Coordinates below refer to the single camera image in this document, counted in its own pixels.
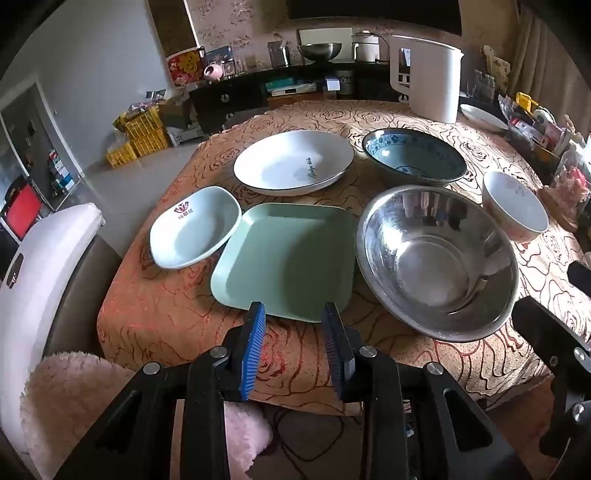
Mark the stainless steel mixing bowl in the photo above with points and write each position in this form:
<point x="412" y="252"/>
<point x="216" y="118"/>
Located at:
<point x="438" y="262"/>

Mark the steel bowl on cabinet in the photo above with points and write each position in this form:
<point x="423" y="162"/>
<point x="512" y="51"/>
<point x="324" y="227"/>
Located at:
<point x="320" y="52"/>

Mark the pink round gadget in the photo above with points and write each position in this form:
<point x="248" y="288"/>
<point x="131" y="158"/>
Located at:
<point x="213" y="72"/>

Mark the yellow plastic crates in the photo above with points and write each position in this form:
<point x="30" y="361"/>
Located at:
<point x="138" y="133"/>

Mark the small white side plate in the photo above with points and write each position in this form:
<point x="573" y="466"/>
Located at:
<point x="483" y="119"/>

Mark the white rice cooker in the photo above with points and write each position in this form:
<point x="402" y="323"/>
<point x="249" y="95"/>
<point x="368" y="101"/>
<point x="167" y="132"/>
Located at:
<point x="366" y="47"/>

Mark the black tv cabinet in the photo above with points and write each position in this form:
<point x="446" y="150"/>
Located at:
<point x="227" y="102"/>

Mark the small white logo dish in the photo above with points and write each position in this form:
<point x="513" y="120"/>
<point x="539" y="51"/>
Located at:
<point x="194" y="228"/>

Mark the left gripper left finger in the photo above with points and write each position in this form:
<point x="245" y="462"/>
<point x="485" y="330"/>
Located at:
<point x="244" y="344"/>

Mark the blue patterned ceramic bowl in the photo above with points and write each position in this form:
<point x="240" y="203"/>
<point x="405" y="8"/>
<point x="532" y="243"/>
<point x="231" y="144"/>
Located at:
<point x="406" y="156"/>

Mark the white electric kettle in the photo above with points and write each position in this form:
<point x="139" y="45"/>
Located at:
<point x="435" y="76"/>

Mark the cluttered box of items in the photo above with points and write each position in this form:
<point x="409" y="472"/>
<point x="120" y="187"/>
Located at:
<point x="529" y="120"/>

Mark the green square plate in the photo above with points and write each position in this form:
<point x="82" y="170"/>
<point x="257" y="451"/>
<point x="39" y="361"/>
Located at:
<point x="293" y="258"/>

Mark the red chair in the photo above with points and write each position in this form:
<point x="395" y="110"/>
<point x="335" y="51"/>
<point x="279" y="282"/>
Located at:
<point x="22" y="207"/>

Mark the white cushioned chair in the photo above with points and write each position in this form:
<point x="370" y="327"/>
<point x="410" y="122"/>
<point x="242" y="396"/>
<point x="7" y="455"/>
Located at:
<point x="50" y="299"/>

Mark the glass dome pink flowers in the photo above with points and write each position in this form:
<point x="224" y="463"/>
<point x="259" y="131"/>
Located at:
<point x="569" y="192"/>

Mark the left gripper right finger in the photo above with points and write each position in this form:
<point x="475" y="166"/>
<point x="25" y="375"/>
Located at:
<point x="342" y="344"/>

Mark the red festive gift box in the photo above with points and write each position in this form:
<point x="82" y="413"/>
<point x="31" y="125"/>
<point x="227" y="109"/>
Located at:
<point x="187" y="66"/>

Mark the large white round plate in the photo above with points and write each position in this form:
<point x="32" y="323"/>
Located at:
<point x="294" y="163"/>

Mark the white ceramic bowl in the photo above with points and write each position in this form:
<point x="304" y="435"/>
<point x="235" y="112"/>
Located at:
<point x="516" y="209"/>

